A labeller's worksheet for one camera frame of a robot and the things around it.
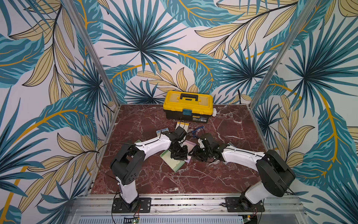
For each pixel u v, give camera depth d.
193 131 1.03
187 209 0.73
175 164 0.86
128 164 0.46
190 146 0.80
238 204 0.72
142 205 0.74
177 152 0.75
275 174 0.45
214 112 1.11
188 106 0.95
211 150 0.69
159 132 1.00
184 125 1.10
